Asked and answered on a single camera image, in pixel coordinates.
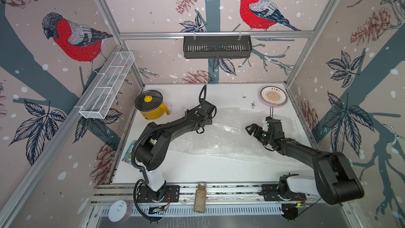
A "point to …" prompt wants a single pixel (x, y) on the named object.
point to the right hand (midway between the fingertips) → (251, 130)
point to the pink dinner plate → (275, 102)
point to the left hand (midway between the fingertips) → (209, 114)
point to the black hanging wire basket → (218, 47)
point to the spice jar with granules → (200, 198)
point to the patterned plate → (273, 95)
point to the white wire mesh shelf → (95, 105)
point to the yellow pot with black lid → (150, 103)
